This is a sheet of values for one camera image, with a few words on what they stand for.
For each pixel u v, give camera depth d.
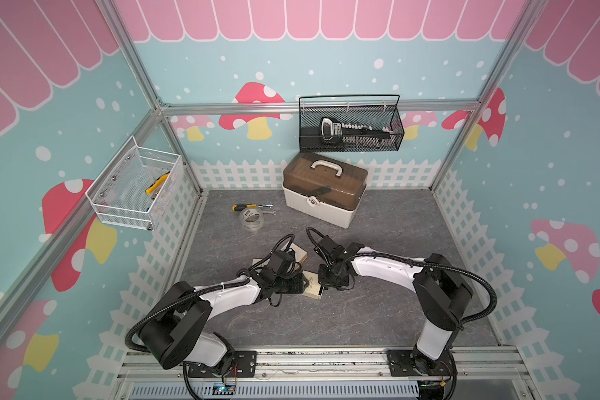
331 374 0.74
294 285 0.79
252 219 1.09
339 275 0.70
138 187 0.76
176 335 0.43
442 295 0.47
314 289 0.86
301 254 0.96
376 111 0.91
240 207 1.11
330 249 0.71
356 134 0.88
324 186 0.94
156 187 0.76
